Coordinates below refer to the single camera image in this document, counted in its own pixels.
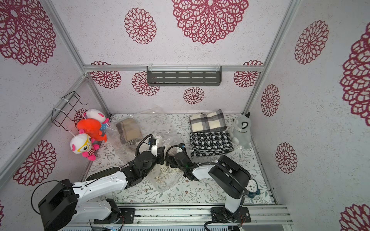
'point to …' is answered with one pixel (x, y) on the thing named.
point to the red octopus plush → (92, 126)
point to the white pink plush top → (95, 114)
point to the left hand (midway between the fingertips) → (164, 148)
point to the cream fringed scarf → (165, 175)
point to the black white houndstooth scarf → (209, 143)
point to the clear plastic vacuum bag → (153, 122)
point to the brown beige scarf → (128, 130)
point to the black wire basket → (71, 99)
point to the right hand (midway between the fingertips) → (169, 156)
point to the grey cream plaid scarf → (207, 121)
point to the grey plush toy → (240, 132)
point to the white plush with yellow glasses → (83, 143)
